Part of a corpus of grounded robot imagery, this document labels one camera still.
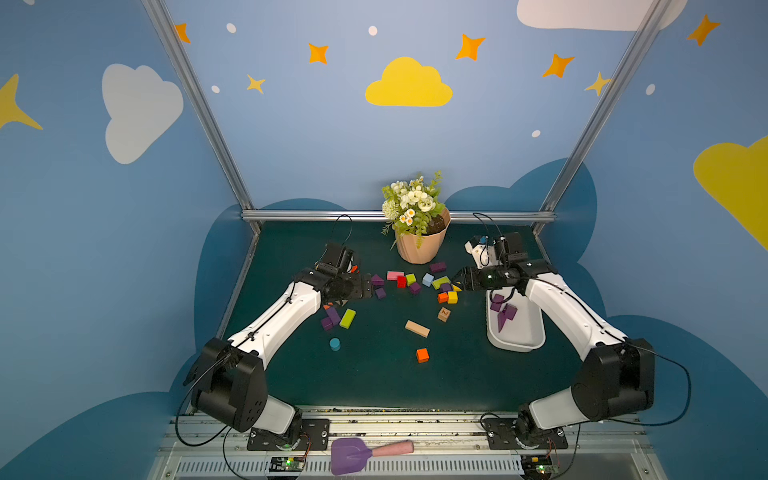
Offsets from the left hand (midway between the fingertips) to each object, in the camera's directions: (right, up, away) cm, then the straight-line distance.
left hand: (365, 286), depth 86 cm
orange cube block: (+17, -20, +1) cm, 26 cm away
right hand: (+30, +3, +1) cm, 30 cm away
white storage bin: (+50, -15, +6) cm, 52 cm away
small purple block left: (-12, -13, +7) cm, 19 cm away
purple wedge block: (+43, -11, +8) cm, 45 cm away
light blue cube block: (+21, 0, +18) cm, 28 cm away
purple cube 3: (+26, -2, +15) cm, 30 cm away
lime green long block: (+25, -1, +18) cm, 31 cm away
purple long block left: (-11, -11, +10) cm, 18 cm away
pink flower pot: (+23, +15, +15) cm, 31 cm away
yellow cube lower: (+28, -5, +13) cm, 32 cm away
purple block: (+25, +4, +22) cm, 34 cm away
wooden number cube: (+25, -10, +9) cm, 28 cm away
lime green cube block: (+15, 0, +18) cm, 24 cm away
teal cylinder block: (-9, -18, +2) cm, 20 cm away
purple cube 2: (+16, -2, +16) cm, 23 cm away
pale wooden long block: (+16, -14, +8) cm, 23 cm away
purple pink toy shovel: (-3, -40, -14) cm, 42 cm away
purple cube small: (+4, -4, +16) cm, 17 cm away
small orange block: (+25, -5, +13) cm, 29 cm away
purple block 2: (+43, -8, +13) cm, 46 cm away
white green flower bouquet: (+13, +24, +5) cm, 28 cm away
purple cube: (+46, -9, +7) cm, 47 cm away
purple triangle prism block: (+3, 0, +17) cm, 17 cm away
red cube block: (+11, 0, +16) cm, 20 cm away
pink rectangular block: (+9, +2, +19) cm, 21 cm away
